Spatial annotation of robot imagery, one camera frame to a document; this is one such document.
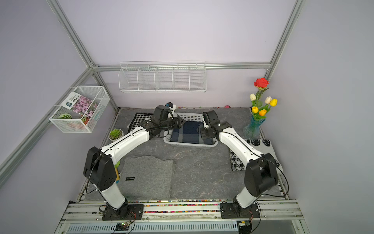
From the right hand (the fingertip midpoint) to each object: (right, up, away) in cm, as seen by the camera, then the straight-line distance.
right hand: (205, 131), depth 88 cm
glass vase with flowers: (+34, +15, 0) cm, 37 cm away
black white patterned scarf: (+19, -19, -3) cm, 27 cm away
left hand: (-13, +6, -3) cm, 15 cm away
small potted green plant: (-58, -3, +5) cm, 58 cm away
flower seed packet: (-66, +15, -13) cm, 69 cm away
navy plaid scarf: (-10, -2, +14) cm, 17 cm away
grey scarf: (-34, -26, -6) cm, 44 cm away
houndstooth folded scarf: (-49, +9, +22) cm, 54 cm away
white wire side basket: (-70, +6, -16) cm, 72 cm away
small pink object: (+22, +19, +36) cm, 46 cm away
